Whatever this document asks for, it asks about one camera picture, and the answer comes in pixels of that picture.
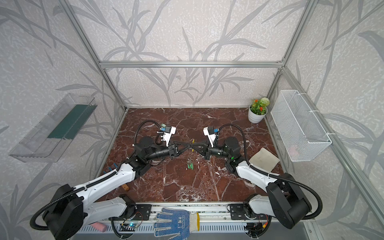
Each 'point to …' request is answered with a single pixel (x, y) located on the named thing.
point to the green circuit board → (129, 225)
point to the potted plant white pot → (255, 118)
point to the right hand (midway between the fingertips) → (193, 142)
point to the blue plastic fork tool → (110, 168)
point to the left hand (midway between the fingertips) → (190, 145)
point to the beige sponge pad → (264, 159)
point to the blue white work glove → (181, 222)
